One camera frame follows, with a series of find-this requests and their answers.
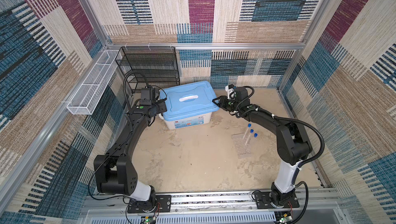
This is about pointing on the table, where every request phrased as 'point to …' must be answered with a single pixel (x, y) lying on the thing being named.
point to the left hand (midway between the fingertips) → (159, 102)
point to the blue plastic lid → (188, 99)
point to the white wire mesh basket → (85, 100)
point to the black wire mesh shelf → (159, 64)
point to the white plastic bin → (185, 123)
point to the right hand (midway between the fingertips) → (213, 102)
